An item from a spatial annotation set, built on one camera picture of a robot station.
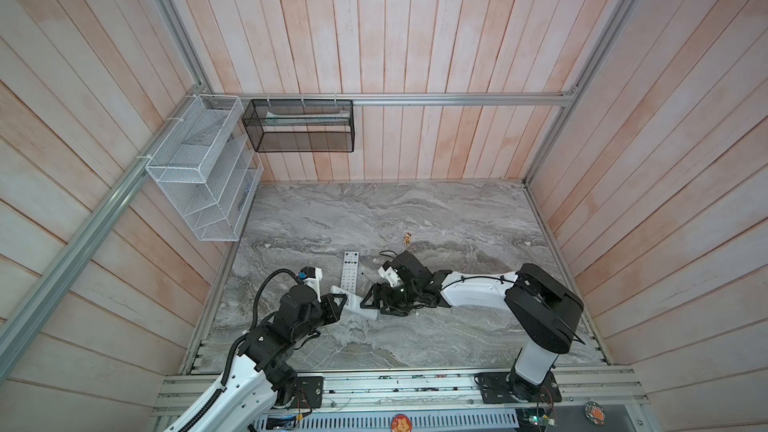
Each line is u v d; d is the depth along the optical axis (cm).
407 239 104
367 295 80
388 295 76
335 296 75
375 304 75
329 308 67
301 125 104
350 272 93
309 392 73
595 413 70
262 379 53
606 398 75
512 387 65
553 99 96
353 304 79
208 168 72
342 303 76
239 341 55
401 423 69
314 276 72
